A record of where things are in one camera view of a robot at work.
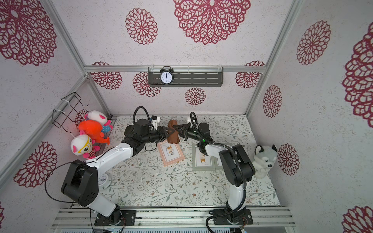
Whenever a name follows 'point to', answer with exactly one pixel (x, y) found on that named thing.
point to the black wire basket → (59, 117)
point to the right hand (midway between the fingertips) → (171, 126)
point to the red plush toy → (95, 129)
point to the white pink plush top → (97, 116)
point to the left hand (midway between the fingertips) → (174, 132)
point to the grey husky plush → (263, 160)
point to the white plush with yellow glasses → (83, 145)
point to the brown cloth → (174, 138)
